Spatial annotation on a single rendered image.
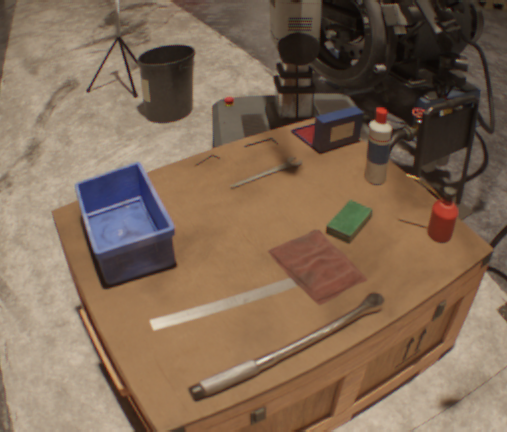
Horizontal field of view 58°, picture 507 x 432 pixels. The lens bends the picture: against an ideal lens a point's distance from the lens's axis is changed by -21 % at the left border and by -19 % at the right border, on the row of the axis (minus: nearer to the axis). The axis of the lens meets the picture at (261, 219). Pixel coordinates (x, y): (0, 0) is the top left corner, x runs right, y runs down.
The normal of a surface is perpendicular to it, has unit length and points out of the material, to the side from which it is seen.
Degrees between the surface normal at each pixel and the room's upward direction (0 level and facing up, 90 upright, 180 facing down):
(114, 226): 0
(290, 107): 90
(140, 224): 0
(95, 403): 0
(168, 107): 93
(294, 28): 100
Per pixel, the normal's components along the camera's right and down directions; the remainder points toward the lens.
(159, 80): -0.08, 0.68
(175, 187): 0.00, -0.77
